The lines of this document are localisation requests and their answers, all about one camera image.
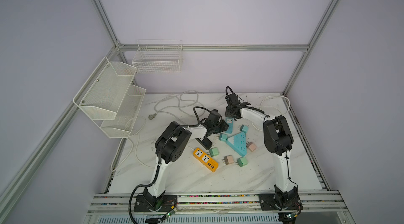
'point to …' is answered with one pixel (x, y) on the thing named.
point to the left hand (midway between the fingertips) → (227, 127)
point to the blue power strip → (230, 122)
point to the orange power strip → (204, 159)
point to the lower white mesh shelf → (121, 126)
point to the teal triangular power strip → (238, 142)
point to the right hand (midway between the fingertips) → (229, 112)
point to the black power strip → (205, 142)
